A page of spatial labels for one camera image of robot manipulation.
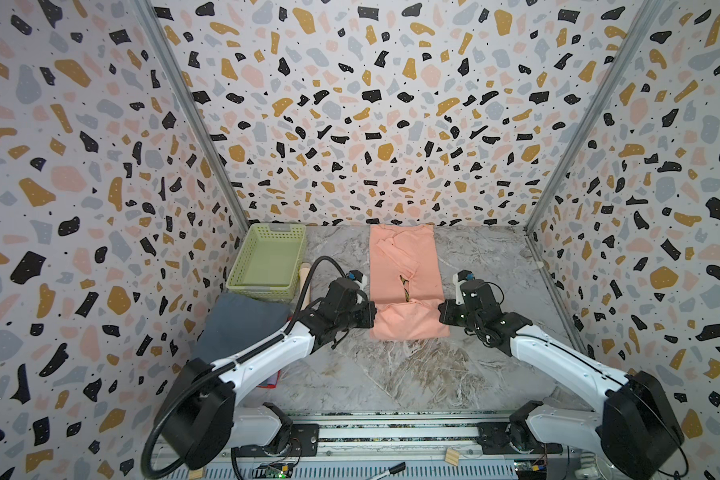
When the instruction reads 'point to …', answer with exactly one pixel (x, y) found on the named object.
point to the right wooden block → (452, 457)
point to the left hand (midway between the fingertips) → (380, 306)
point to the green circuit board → (273, 471)
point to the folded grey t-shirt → (236, 319)
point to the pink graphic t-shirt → (405, 282)
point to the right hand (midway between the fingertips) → (434, 301)
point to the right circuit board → (530, 469)
